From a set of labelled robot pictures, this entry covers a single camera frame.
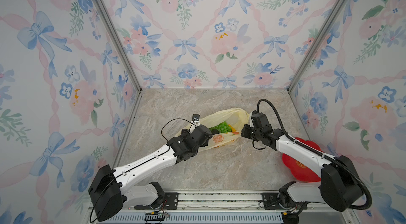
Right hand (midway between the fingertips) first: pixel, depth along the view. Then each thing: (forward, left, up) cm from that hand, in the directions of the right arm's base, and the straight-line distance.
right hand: (242, 129), depth 88 cm
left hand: (-5, +23, +7) cm, 24 cm away
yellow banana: (+4, +4, -7) cm, 9 cm away
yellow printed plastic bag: (+5, +2, +4) cm, 7 cm away
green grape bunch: (+4, +10, -5) cm, 12 cm away
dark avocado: (+2, +15, -6) cm, 16 cm away
